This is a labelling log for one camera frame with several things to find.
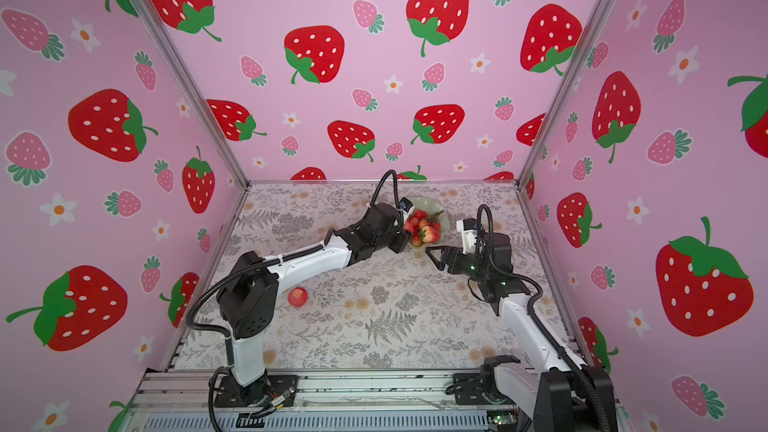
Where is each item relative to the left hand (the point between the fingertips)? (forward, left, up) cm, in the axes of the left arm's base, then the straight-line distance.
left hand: (407, 228), depth 88 cm
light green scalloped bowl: (+18, -10, -10) cm, 23 cm away
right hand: (-9, -7, +2) cm, 12 cm away
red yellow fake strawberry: (+2, -7, -6) cm, 10 cm away
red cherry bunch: (+10, -5, -7) cm, 13 cm away
